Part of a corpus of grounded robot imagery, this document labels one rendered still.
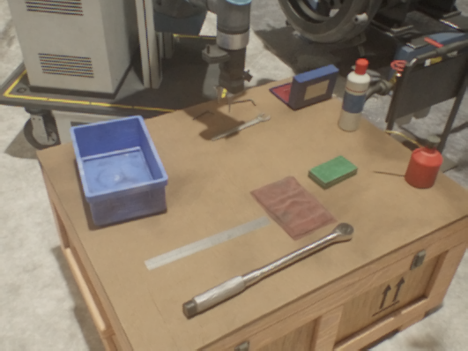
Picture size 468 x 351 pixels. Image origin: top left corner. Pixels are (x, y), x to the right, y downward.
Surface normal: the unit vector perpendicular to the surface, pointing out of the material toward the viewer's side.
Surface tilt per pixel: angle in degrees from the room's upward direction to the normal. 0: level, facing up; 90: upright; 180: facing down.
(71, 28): 90
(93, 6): 90
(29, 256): 0
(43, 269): 0
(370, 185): 0
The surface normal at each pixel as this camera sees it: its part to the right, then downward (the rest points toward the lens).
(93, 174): 0.02, -0.77
